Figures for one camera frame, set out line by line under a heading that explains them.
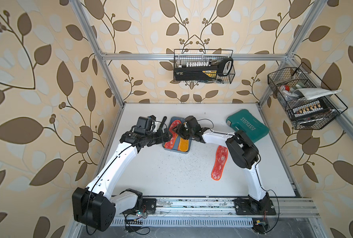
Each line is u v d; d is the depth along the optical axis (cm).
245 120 103
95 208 39
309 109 67
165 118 112
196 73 82
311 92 63
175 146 96
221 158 88
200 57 91
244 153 56
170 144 96
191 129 79
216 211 74
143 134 60
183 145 95
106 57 93
